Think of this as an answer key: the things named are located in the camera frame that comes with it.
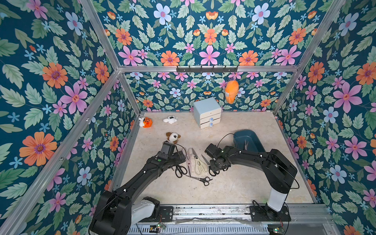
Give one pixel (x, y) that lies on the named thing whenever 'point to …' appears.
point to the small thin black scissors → (206, 180)
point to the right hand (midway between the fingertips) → (216, 166)
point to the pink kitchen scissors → (189, 160)
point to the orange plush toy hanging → (232, 89)
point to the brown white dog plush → (173, 137)
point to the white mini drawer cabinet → (207, 112)
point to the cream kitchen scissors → (199, 165)
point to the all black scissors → (180, 170)
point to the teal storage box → (247, 140)
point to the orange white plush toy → (145, 122)
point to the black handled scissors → (211, 172)
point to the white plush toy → (171, 119)
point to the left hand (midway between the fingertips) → (181, 157)
